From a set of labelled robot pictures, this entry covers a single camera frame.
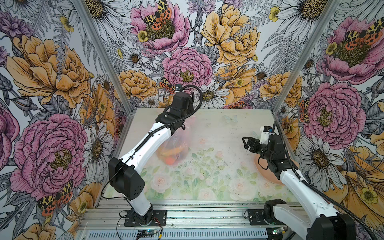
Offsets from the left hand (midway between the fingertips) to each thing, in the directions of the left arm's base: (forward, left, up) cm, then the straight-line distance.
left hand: (186, 105), depth 80 cm
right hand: (-14, -33, -15) cm, 39 cm away
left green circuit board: (-52, +19, -33) cm, 64 cm away
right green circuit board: (-52, -43, -32) cm, 75 cm away
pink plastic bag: (-13, +6, -21) cm, 25 cm away
